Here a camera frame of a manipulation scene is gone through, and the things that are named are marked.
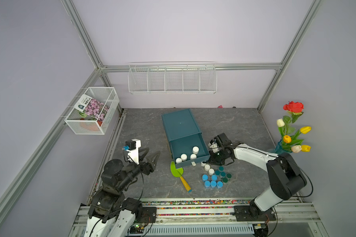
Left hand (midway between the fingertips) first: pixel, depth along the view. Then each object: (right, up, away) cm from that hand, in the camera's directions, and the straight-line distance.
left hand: (154, 151), depth 64 cm
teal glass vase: (+64, -2, +16) cm, 66 cm away
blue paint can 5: (+33, -21, +17) cm, 43 cm away
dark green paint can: (+35, -14, +23) cm, 44 cm away
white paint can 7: (+29, -16, +22) cm, 40 cm away
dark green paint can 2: (+35, -17, +21) cm, 45 cm away
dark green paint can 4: (+36, -20, +19) cm, 46 cm away
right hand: (+26, -10, +25) cm, 38 cm away
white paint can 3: (+17, -5, +12) cm, 22 cm away
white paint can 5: (+24, -12, +24) cm, 36 cm away
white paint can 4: (+19, -2, +14) cm, 24 cm away
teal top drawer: (+16, -3, +17) cm, 24 cm away
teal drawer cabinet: (+11, +12, +21) cm, 26 cm away
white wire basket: (-40, +13, +10) cm, 43 cm away
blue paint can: (+25, -19, +20) cm, 37 cm away
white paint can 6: (+27, -14, +23) cm, 38 cm away
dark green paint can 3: (+39, -18, +21) cm, 48 cm away
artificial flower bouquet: (+68, +7, +14) cm, 70 cm away
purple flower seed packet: (-34, +21, +10) cm, 41 cm away
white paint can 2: (+13, -5, +12) cm, 18 cm away
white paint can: (+10, -6, +11) cm, 16 cm away
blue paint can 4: (+29, -21, +17) cm, 40 cm away
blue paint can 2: (+30, -19, +20) cm, 40 cm away
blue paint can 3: (+26, -21, +17) cm, 38 cm away
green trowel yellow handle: (+10, -17, +24) cm, 31 cm away
